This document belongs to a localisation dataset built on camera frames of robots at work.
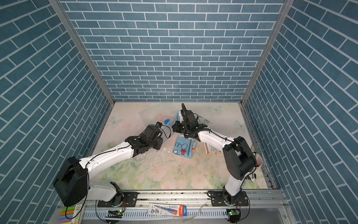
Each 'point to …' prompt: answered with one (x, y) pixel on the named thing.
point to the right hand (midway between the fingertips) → (173, 126)
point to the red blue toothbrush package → (171, 210)
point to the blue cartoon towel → (184, 147)
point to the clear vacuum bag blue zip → (164, 116)
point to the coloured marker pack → (72, 215)
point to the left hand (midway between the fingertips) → (163, 140)
